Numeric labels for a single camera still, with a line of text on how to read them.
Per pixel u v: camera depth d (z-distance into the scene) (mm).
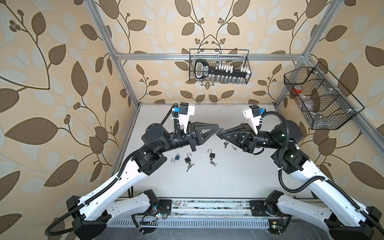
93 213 381
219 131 483
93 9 723
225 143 509
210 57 905
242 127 490
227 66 814
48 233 376
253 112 445
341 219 406
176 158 913
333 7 710
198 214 735
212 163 897
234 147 482
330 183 411
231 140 486
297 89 883
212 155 929
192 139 433
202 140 468
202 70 845
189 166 887
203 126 461
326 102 725
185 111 433
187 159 910
